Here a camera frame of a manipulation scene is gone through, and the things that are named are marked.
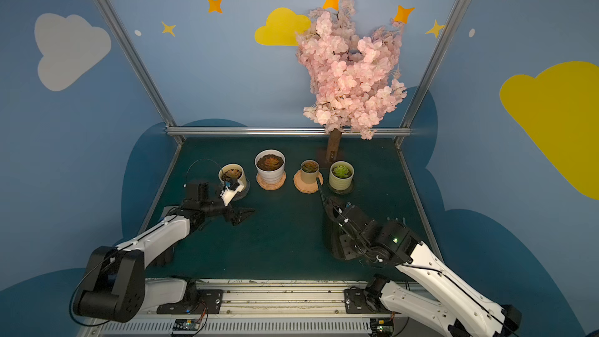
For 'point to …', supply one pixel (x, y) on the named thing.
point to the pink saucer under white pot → (271, 186)
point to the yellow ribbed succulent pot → (232, 171)
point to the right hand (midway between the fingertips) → (349, 238)
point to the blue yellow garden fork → (402, 222)
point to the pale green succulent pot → (341, 173)
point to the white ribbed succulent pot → (270, 164)
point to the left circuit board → (186, 324)
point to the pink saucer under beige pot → (307, 188)
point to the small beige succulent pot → (309, 172)
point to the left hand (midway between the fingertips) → (248, 197)
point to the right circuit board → (382, 327)
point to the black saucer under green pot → (340, 192)
